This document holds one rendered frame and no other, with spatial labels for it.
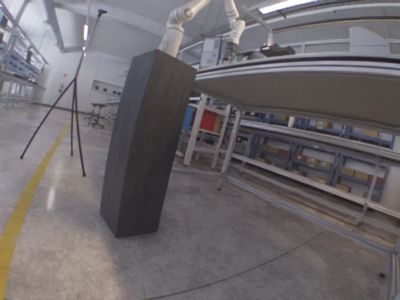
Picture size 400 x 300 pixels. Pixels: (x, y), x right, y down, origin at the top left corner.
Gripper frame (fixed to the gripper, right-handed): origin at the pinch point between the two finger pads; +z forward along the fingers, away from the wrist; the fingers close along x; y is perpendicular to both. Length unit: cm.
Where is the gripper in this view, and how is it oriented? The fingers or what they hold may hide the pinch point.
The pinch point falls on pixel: (224, 66)
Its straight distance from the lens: 130.8
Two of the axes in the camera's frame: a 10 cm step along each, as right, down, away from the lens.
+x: -6.9, -2.4, 6.8
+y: 6.8, 1.1, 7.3
